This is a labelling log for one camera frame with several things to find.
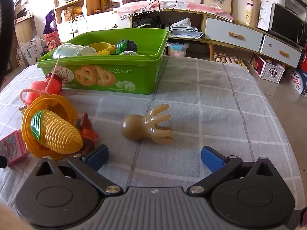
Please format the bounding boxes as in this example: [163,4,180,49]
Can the toy corn cob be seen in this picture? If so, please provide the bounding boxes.
[30,110,83,155]

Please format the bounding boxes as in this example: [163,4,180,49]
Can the tan rubber octopus toy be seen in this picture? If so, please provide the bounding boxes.
[121,104,173,144]

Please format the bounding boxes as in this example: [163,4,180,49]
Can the pink toy pig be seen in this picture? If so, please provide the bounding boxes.
[19,58,63,107]

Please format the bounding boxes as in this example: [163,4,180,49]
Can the clear cotton swab jar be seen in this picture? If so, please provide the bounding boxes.
[52,43,98,59]

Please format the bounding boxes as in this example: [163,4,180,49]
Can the clear pink capsule ball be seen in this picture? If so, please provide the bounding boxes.
[120,50,138,56]

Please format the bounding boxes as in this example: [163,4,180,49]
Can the red toy figure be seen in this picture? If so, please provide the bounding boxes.
[74,113,98,155]

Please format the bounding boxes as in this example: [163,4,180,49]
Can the orange toy basket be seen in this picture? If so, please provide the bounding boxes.
[21,94,83,160]

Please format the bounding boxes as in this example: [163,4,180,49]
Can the grey checked tablecloth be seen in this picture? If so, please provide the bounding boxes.
[0,55,305,214]

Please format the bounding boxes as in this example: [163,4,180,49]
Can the red small card box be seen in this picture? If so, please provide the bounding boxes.
[0,129,28,169]

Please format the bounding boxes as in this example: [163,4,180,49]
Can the green plastic storage bin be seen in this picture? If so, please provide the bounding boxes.
[36,28,169,94]

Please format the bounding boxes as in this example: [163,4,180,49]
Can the yellow egg tray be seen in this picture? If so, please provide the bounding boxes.
[213,53,248,71]

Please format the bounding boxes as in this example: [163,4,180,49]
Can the white toy crate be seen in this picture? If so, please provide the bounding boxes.
[250,53,285,84]

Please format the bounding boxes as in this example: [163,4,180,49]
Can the blue white cardboard box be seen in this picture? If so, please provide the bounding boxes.
[286,67,307,97]

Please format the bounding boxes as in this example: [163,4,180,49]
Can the yellow toy pot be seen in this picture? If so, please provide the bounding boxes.
[89,42,116,55]

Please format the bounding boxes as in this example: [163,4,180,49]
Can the purple toy grapes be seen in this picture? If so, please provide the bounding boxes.
[116,39,137,55]

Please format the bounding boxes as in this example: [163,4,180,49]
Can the clear plastic storage box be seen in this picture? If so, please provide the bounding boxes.
[167,42,189,57]

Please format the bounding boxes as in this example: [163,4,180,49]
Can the white paper bag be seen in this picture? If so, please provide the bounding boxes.
[20,35,44,65]

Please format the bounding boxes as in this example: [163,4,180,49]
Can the long wooden tv cabinet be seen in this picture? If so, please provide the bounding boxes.
[57,7,304,69]

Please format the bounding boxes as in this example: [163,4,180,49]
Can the red printed bag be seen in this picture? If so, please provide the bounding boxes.
[45,30,61,51]

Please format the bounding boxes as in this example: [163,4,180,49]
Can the folded grey cloth pile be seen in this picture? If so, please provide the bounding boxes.
[165,18,203,39]

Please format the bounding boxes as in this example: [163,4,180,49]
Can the wooden side desk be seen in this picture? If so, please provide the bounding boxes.
[9,0,36,70]

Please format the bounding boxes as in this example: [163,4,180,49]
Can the pink lace cloth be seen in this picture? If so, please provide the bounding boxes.
[117,1,233,22]

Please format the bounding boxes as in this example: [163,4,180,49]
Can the black microwave oven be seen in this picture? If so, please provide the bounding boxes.
[257,1,306,48]

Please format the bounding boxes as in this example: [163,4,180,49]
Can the wooden open shelf unit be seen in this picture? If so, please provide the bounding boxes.
[54,0,101,43]

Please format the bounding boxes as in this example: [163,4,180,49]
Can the black bag in cabinet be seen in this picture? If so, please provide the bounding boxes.
[132,17,163,28]

